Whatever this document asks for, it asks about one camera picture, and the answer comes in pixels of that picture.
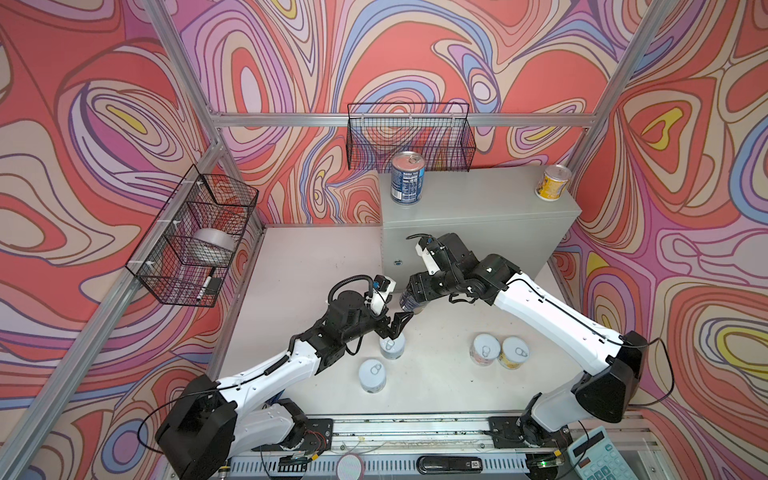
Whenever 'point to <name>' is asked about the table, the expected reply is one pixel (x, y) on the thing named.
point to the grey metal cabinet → (494, 211)
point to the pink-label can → (485, 349)
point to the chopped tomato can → (409, 304)
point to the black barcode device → (435, 464)
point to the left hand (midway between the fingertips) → (404, 305)
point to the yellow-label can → (514, 353)
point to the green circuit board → (288, 464)
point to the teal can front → (372, 375)
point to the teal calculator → (602, 459)
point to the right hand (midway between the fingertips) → (423, 290)
